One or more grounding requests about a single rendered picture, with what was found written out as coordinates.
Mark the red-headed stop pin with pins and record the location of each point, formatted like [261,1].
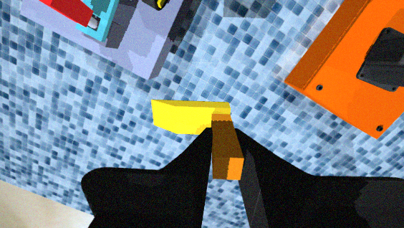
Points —
[75,10]

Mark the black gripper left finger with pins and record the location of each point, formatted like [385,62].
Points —
[177,189]

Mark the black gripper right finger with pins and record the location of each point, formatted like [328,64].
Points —
[276,194]

